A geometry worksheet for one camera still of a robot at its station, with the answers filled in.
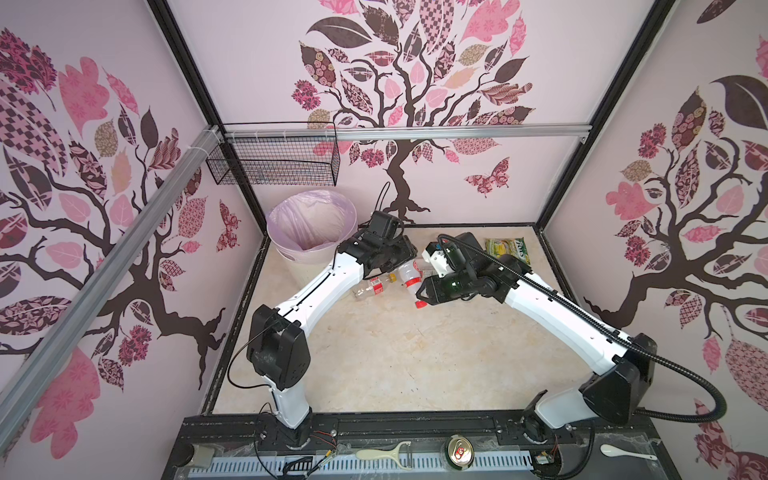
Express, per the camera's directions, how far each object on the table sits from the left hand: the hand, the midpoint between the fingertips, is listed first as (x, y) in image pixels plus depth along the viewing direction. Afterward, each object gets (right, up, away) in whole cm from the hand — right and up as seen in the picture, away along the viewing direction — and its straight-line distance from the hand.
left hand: (412, 256), depth 83 cm
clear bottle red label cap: (-1, -5, -7) cm, 9 cm away
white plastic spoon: (+49, -48, -11) cm, 69 cm away
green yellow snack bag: (+38, +3, +28) cm, 47 cm away
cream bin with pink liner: (-34, +9, +16) cm, 39 cm away
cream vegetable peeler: (-9, -48, -12) cm, 50 cm away
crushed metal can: (+9, -42, -21) cm, 47 cm away
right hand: (+2, -9, -8) cm, 12 cm away
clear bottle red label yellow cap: (-11, -10, +15) cm, 21 cm away
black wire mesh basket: (-42, +33, +12) cm, 55 cm away
